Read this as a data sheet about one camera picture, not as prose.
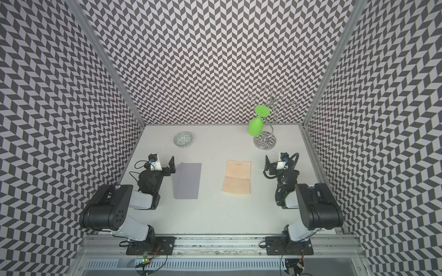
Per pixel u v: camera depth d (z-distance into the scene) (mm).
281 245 722
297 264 683
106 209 449
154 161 751
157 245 708
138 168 699
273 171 796
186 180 942
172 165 864
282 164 761
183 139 1086
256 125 863
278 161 769
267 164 867
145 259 665
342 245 752
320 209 446
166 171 806
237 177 945
